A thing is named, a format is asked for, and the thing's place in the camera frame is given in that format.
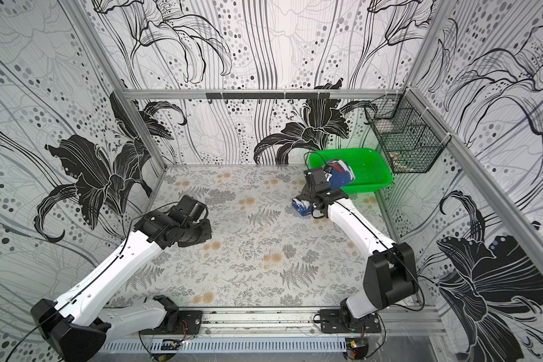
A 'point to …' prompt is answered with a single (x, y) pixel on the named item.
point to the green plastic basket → (368, 168)
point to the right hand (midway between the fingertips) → (312, 188)
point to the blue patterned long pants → (341, 173)
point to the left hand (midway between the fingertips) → (210, 238)
